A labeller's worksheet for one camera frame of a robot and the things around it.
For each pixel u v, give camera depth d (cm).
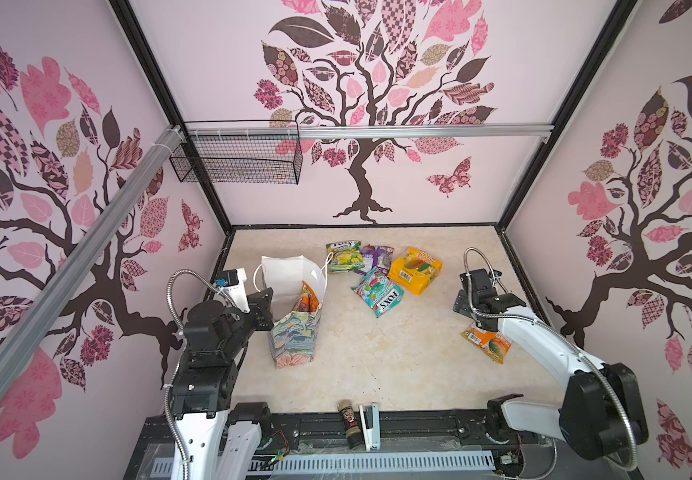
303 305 83
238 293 57
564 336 89
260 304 57
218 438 44
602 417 41
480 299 66
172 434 41
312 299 84
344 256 106
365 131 93
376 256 107
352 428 72
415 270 100
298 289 89
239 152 95
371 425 73
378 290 97
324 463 70
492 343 86
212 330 46
